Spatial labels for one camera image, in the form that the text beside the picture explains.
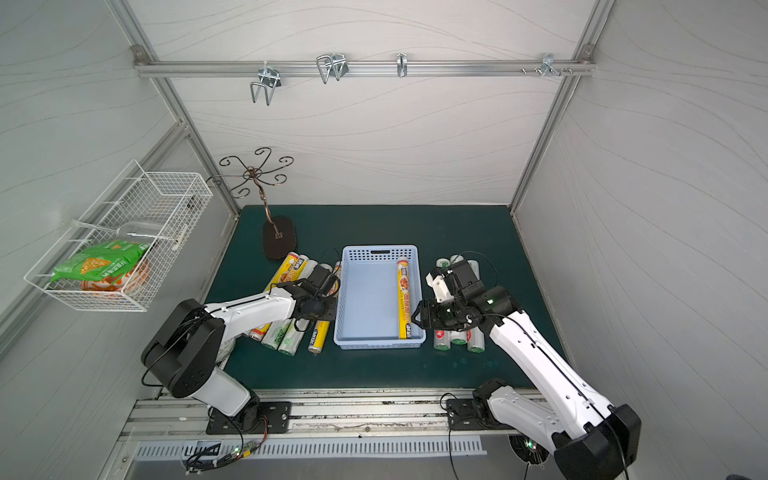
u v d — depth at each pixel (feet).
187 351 1.47
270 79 2.57
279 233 3.62
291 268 3.24
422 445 2.31
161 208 2.57
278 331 2.76
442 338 2.75
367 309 3.04
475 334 2.75
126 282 1.80
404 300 2.98
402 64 2.38
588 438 1.22
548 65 2.51
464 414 2.42
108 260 1.79
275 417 2.42
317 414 2.46
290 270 3.23
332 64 2.51
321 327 2.82
